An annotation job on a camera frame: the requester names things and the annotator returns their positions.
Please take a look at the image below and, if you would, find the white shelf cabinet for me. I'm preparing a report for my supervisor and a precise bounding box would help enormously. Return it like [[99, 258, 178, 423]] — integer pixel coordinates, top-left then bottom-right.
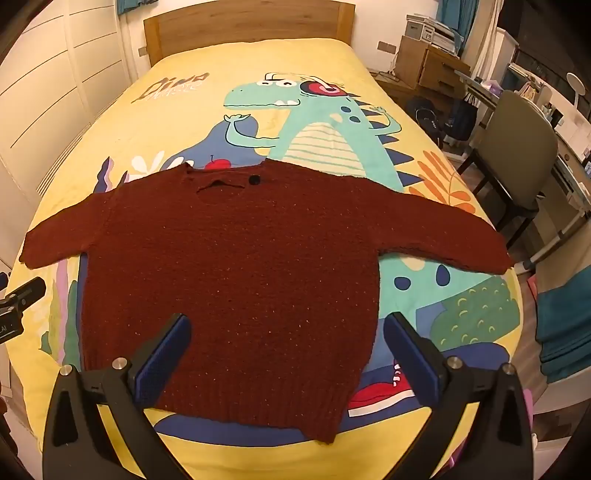
[[488, 28, 519, 80]]

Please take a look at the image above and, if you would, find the black backpack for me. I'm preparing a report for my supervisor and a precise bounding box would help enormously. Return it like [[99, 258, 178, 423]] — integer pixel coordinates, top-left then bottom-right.
[[406, 96, 446, 149]]

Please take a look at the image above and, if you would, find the teal folded cloth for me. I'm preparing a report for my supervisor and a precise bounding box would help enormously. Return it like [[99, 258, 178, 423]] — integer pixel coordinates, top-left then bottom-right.
[[534, 272, 591, 385]]

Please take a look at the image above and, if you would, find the yellow dinosaur print bed cover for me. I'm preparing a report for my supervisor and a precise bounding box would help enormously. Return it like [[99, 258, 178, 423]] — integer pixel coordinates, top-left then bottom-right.
[[7, 39, 525, 480]]

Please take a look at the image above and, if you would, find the dark blue bag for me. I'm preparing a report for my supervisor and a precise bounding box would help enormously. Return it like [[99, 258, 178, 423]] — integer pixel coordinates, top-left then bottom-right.
[[445, 95, 479, 149]]

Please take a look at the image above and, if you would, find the wooden bed headboard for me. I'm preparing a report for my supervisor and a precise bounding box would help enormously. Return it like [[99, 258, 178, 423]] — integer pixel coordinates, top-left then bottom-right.
[[144, 0, 355, 65]]

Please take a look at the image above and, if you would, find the teal curtain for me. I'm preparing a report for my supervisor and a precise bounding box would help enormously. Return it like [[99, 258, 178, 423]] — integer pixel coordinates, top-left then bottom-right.
[[115, 0, 156, 16], [436, 0, 482, 61]]

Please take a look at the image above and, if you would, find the olive padded chair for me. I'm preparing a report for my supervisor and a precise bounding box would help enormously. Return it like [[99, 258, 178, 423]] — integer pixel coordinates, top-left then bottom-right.
[[457, 90, 559, 250]]

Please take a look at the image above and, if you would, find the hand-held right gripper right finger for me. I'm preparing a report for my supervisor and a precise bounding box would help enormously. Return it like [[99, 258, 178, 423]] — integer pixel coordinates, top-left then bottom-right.
[[382, 311, 534, 480]]

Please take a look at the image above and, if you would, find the white desk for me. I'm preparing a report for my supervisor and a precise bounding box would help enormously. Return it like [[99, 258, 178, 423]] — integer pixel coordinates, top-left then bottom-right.
[[455, 69, 591, 275]]

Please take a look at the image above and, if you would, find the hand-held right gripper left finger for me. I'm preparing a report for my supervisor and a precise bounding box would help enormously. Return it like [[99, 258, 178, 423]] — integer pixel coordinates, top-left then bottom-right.
[[42, 313, 199, 480]]

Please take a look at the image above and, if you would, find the dark red knitted sweater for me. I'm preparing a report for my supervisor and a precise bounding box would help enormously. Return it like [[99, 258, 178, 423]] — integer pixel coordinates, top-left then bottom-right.
[[21, 159, 517, 445]]

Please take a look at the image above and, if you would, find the white wardrobe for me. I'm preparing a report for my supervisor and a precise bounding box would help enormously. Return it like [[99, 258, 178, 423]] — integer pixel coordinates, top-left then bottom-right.
[[0, 0, 153, 278]]

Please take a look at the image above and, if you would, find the white printer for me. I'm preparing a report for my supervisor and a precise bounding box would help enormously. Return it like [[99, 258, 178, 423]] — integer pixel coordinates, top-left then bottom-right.
[[405, 14, 435, 45], [429, 24, 463, 57]]

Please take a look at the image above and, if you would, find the white desk lamp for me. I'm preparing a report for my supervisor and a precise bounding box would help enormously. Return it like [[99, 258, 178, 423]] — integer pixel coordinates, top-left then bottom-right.
[[565, 72, 590, 117]]

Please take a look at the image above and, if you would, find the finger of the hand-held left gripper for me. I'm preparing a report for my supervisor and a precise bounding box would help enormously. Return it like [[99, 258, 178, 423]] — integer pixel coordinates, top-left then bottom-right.
[[8, 277, 47, 309]]

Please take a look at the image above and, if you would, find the wooden dresser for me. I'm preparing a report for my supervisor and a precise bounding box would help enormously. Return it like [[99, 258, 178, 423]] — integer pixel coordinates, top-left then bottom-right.
[[396, 36, 472, 97]]

